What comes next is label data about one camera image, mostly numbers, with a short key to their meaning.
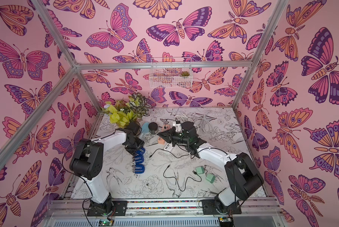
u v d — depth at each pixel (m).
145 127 1.03
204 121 1.09
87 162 0.49
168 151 0.92
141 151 0.92
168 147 0.94
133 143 0.81
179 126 0.80
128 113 0.92
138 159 0.89
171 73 0.95
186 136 0.65
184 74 0.92
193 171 0.86
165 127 0.98
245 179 0.44
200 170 0.86
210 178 0.82
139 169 0.86
